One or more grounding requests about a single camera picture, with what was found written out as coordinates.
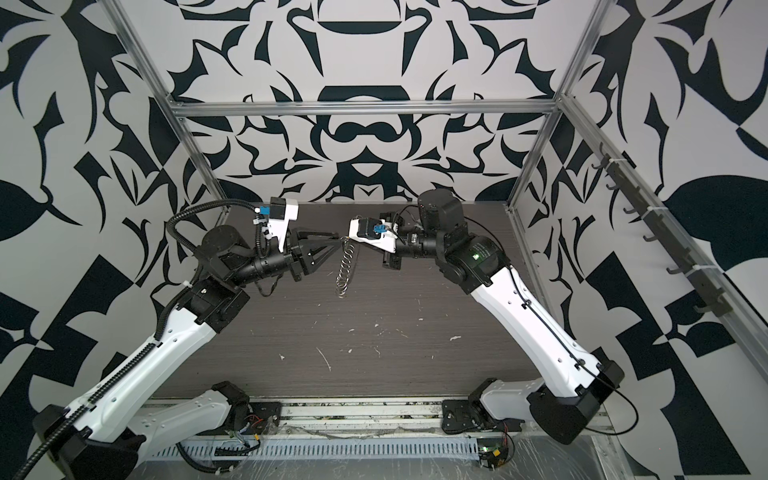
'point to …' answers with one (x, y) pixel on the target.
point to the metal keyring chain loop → (343, 277)
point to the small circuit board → (492, 452)
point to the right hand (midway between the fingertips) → (354, 232)
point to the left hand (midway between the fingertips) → (339, 233)
